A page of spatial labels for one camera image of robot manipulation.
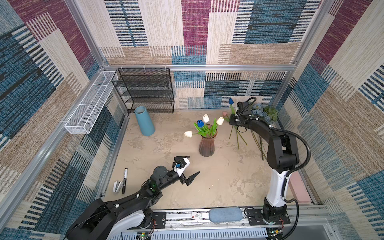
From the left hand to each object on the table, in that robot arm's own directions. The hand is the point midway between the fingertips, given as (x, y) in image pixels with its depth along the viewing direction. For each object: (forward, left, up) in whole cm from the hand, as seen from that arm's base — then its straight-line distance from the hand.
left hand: (193, 162), depth 76 cm
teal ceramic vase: (+30, +31, -8) cm, 44 cm away
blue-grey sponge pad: (-21, -11, -13) cm, 27 cm away
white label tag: (-22, -1, -15) cm, 26 cm away
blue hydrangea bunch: (+37, -51, -3) cm, 63 cm away
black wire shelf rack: (+55, +30, +4) cm, 63 cm away
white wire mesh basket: (+13, +51, +18) cm, 56 cm away
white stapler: (-6, +42, -14) cm, 44 cm away
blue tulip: (+13, -4, +15) cm, 20 cm away
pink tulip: (+46, -25, -14) cm, 55 cm away
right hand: (+31, -26, -5) cm, 41 cm away
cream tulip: (+14, -13, +15) cm, 25 cm away
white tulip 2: (+18, -7, +13) cm, 23 cm away
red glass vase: (+18, -9, -17) cm, 26 cm away
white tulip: (+12, +2, +8) cm, 14 cm away
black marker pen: (-2, +39, -15) cm, 42 cm away
